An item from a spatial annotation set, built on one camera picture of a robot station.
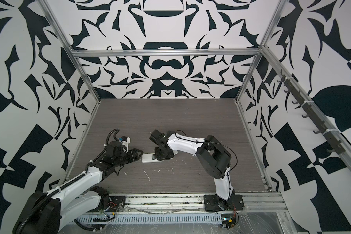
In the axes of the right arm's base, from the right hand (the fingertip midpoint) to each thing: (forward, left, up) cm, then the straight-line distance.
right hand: (159, 159), depth 86 cm
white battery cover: (+5, -9, -2) cm, 11 cm away
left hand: (+3, +11, +5) cm, 12 cm away
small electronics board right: (-29, -35, -5) cm, 46 cm away
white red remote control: (+1, +7, -1) cm, 7 cm away
